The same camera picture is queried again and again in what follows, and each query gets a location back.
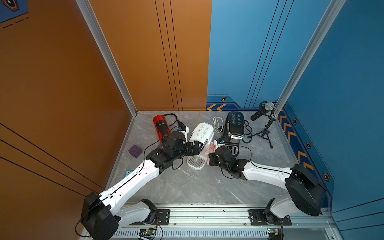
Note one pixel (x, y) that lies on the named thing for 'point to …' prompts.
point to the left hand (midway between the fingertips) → (196, 143)
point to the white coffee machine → (202, 132)
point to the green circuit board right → (275, 231)
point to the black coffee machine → (234, 129)
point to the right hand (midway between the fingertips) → (208, 155)
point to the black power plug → (181, 125)
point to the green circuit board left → (150, 231)
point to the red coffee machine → (162, 127)
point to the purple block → (135, 151)
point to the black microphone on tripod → (265, 108)
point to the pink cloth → (211, 149)
